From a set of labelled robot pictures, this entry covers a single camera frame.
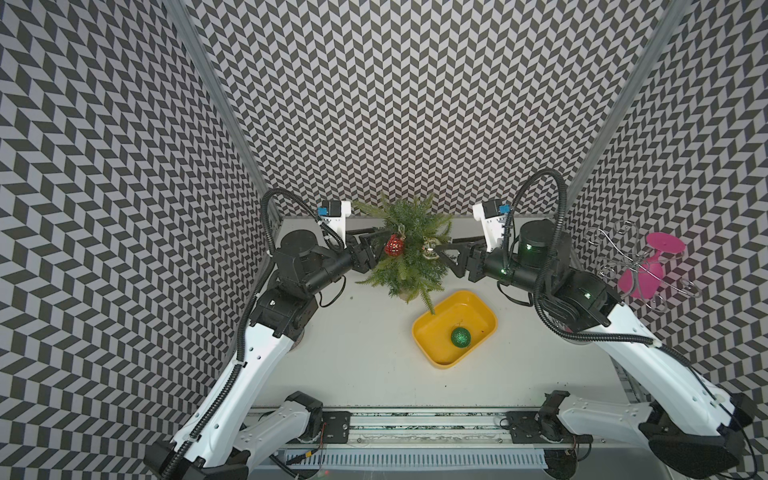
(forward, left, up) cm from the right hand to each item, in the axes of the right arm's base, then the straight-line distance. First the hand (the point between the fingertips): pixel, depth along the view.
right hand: (446, 252), depth 60 cm
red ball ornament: (+7, +11, -6) cm, 14 cm away
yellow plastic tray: (-1, 0, -38) cm, 38 cm away
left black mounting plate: (-25, +26, -37) cm, 52 cm away
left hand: (+4, +13, +1) cm, 14 cm away
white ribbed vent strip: (-32, +21, -38) cm, 54 cm away
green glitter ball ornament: (-5, -7, -33) cm, 34 cm away
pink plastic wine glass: (-2, -44, -9) cm, 45 cm away
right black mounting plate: (-26, -21, -38) cm, 51 cm away
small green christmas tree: (+4, +8, -10) cm, 14 cm away
